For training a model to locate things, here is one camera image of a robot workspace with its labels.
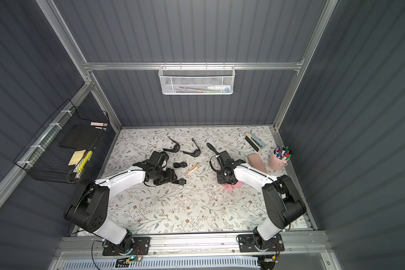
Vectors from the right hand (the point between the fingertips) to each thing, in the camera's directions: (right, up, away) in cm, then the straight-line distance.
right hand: (225, 178), depth 91 cm
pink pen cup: (+28, +8, +1) cm, 29 cm away
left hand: (-29, 0, -1) cm, 29 cm away
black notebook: (-68, +22, -14) cm, 73 cm away
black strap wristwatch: (-16, +14, +12) cm, 24 cm away
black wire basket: (-74, +16, -18) cm, 78 cm away
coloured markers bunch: (+32, +14, 0) cm, 35 cm away
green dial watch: (-24, -2, +2) cm, 24 cm away
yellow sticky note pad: (-67, +13, -19) cm, 71 cm away
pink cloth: (+2, -4, -2) cm, 5 cm away
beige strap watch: (-18, +4, +6) cm, 20 cm away
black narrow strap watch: (-25, +6, +8) cm, 27 cm away
